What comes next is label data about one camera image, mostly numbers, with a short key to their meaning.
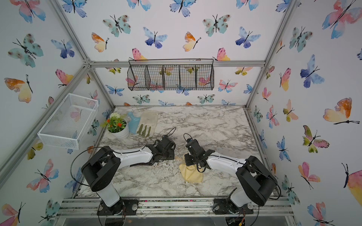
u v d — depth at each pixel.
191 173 0.84
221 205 0.73
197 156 0.68
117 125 0.89
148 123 1.08
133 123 1.10
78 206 0.76
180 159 0.91
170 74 0.98
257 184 0.43
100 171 0.46
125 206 0.73
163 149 0.71
